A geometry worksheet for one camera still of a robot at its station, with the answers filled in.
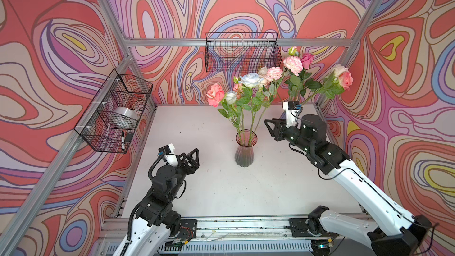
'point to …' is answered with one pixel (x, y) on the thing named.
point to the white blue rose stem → (236, 112)
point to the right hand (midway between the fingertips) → (269, 125)
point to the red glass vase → (244, 154)
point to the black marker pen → (122, 140)
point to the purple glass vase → (294, 95)
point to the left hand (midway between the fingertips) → (195, 151)
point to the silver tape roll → (125, 117)
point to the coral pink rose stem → (332, 89)
